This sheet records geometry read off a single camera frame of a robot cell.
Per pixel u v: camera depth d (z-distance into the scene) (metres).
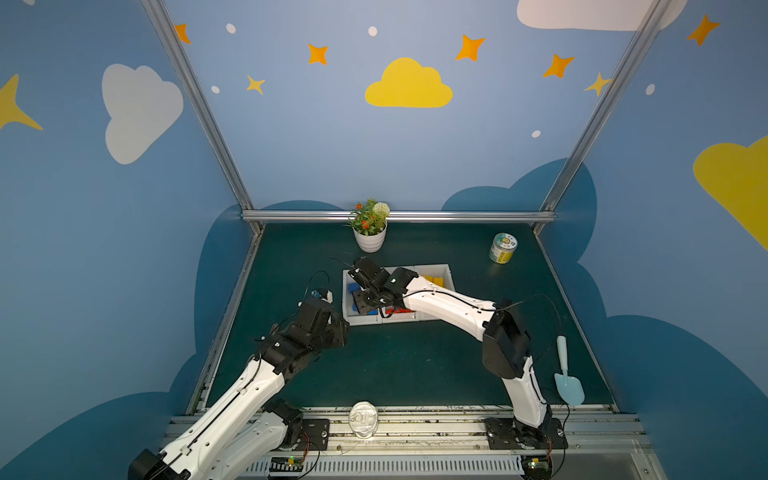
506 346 0.52
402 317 0.92
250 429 0.57
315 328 0.60
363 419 0.72
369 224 1.02
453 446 0.74
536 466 0.73
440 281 1.01
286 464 0.73
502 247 1.06
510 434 0.76
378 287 0.65
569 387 0.82
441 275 1.01
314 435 0.74
